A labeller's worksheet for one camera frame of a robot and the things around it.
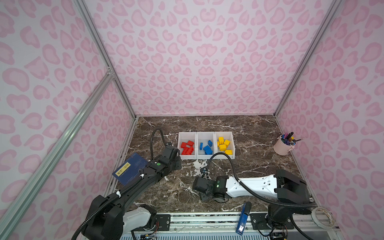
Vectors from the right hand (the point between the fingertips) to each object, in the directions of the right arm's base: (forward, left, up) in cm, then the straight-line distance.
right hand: (203, 192), depth 80 cm
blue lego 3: (+32, -4, -1) cm, 32 cm away
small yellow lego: (+32, -10, -1) cm, 33 cm away
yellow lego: (+29, -12, -1) cm, 31 cm away
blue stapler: (-13, -18, 0) cm, 22 cm away
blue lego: (+26, -3, -2) cm, 26 cm away
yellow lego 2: (+34, -12, 0) cm, 36 cm away
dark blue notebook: (+13, +46, -4) cm, 48 cm away
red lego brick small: (+32, +14, -3) cm, 35 cm away
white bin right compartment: (+33, -14, -1) cm, 36 cm away
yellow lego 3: (+27, -16, -2) cm, 31 cm away
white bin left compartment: (+37, +13, -1) cm, 39 cm away
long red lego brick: (+26, +9, 0) cm, 27 cm away
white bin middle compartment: (+36, 0, 0) cm, 36 cm away
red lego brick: (+33, +9, -2) cm, 34 cm away
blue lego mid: (+29, +2, 0) cm, 29 cm away
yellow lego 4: (+33, -16, -1) cm, 36 cm away
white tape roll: (-9, -61, -6) cm, 62 cm away
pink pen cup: (+27, -49, +7) cm, 56 cm away
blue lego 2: (+30, -2, -2) cm, 30 cm away
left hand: (+16, +15, +7) cm, 23 cm away
